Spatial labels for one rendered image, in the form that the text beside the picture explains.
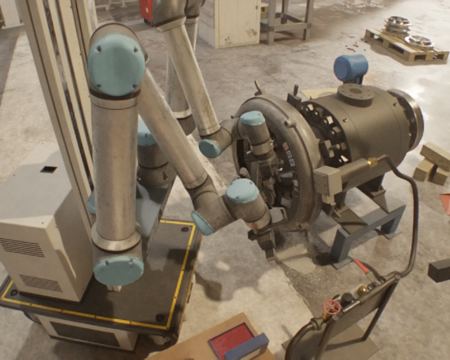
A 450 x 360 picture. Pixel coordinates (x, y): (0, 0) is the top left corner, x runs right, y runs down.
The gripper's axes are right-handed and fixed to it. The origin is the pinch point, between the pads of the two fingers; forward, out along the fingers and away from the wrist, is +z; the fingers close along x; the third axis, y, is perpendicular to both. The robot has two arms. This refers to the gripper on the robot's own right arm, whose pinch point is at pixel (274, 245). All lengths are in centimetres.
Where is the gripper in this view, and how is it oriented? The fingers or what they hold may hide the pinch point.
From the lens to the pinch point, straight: 135.3
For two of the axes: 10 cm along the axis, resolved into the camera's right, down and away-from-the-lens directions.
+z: 4.0, 6.4, 6.6
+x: 0.4, 7.1, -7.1
